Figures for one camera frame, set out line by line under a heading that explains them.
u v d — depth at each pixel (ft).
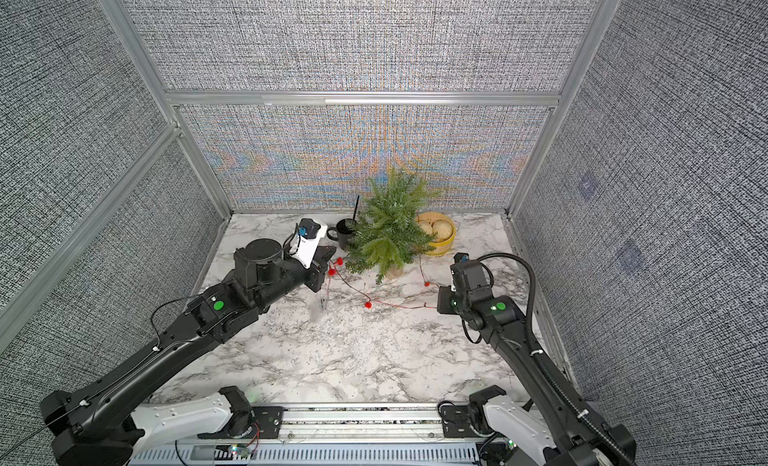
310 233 1.75
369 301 2.45
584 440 1.25
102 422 1.26
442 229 3.51
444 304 2.26
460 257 2.30
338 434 2.40
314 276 1.87
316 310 2.91
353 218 3.41
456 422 2.40
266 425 2.39
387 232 2.56
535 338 1.59
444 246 3.50
